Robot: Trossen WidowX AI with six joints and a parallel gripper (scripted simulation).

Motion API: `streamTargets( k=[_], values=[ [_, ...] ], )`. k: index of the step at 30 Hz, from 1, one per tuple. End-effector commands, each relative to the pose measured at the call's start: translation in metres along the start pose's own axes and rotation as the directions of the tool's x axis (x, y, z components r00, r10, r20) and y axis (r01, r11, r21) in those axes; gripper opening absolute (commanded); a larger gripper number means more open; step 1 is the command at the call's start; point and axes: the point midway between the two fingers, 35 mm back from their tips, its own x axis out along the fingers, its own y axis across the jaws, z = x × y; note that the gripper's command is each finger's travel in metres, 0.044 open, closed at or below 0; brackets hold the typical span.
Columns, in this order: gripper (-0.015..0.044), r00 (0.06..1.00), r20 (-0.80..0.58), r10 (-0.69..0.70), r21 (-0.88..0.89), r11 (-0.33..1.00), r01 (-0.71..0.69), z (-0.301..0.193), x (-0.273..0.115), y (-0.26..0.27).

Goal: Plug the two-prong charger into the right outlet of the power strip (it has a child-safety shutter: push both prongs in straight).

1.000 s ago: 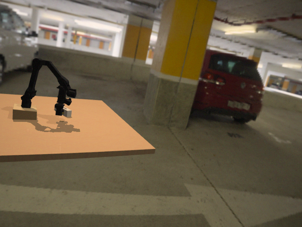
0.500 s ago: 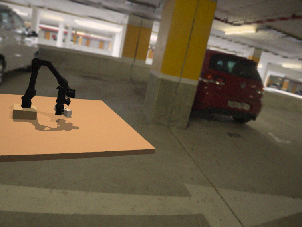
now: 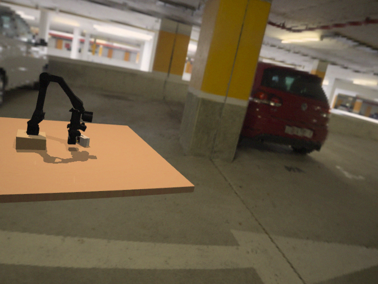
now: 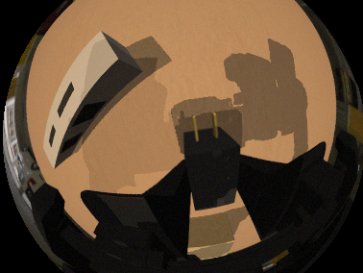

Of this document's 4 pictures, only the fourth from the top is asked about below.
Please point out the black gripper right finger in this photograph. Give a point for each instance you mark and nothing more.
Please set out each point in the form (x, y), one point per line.
(267, 187)

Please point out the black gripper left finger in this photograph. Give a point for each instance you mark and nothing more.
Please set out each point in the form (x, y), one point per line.
(164, 209)

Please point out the black two-prong plug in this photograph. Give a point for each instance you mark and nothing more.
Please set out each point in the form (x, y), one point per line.
(212, 161)

